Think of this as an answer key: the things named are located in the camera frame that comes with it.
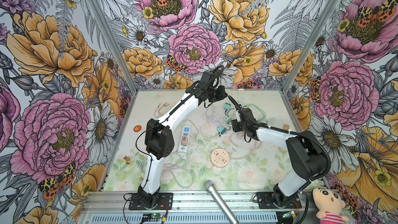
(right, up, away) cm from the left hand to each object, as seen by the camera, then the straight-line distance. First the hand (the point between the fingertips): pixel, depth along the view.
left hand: (226, 98), depth 86 cm
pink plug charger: (-23, -23, +1) cm, 33 cm away
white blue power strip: (-24, -29, +4) cm, 38 cm away
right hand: (+7, -16, +10) cm, 21 cm away
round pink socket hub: (-4, -32, 0) cm, 33 cm away
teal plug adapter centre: (0, -19, +11) cm, 22 cm away
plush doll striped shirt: (+42, -48, -17) cm, 66 cm away
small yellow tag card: (+39, -18, +14) cm, 45 cm away
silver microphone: (-9, -43, -11) cm, 45 cm away
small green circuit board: (-33, -53, -15) cm, 65 cm away
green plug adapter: (+2, -13, +13) cm, 19 cm away
